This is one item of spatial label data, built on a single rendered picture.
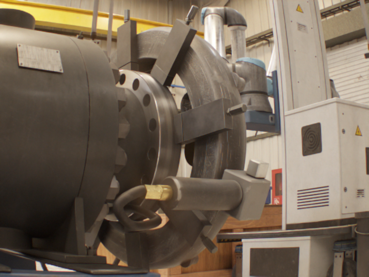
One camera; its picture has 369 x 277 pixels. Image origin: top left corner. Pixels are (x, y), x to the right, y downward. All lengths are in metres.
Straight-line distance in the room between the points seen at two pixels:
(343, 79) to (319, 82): 9.05
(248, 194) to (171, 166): 0.26
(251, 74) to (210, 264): 0.97
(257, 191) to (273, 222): 1.74
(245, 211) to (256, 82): 1.31
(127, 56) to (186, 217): 0.57
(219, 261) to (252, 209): 1.45
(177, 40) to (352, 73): 10.19
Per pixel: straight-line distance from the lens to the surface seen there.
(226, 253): 2.78
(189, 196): 1.18
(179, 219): 1.41
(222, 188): 1.25
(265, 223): 2.98
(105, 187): 1.27
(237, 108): 1.28
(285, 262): 2.19
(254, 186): 1.29
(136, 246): 1.57
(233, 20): 3.06
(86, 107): 1.22
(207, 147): 1.38
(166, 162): 1.43
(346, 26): 11.41
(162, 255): 1.51
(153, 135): 1.43
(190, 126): 1.39
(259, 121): 2.48
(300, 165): 2.24
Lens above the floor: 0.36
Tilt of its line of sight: 10 degrees up
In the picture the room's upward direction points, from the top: 1 degrees counter-clockwise
